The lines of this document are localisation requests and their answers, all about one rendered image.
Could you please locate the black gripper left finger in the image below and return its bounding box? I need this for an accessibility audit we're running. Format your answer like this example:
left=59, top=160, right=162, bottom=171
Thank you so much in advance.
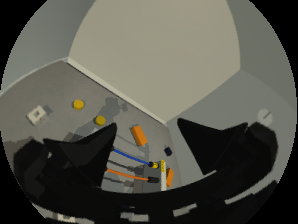
left=43, top=123, right=117, bottom=186

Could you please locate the yellow short cylinder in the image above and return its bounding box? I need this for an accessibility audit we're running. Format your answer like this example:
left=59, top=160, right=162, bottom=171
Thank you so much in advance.
left=73, top=100, right=84, bottom=111
left=94, top=116, right=105, bottom=127

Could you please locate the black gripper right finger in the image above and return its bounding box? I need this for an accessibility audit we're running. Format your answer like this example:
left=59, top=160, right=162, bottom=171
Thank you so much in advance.
left=177, top=117, right=247, bottom=176

